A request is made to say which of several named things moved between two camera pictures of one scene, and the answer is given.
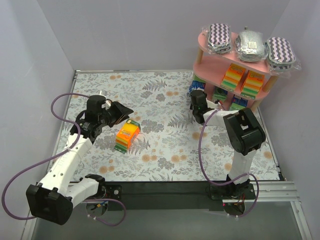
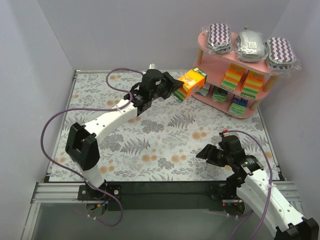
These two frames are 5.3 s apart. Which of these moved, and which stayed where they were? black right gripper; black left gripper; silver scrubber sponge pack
Moved: black right gripper; black left gripper
Stayed: silver scrubber sponge pack
